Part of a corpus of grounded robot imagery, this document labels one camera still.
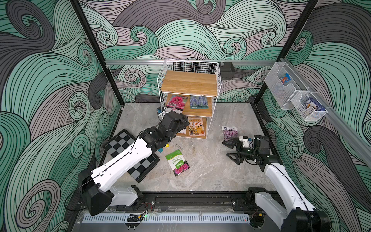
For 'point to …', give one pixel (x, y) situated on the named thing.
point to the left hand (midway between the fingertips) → (181, 118)
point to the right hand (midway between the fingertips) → (225, 149)
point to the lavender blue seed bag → (198, 102)
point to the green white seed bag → (178, 162)
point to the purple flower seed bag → (230, 132)
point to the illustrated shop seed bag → (196, 127)
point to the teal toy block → (160, 150)
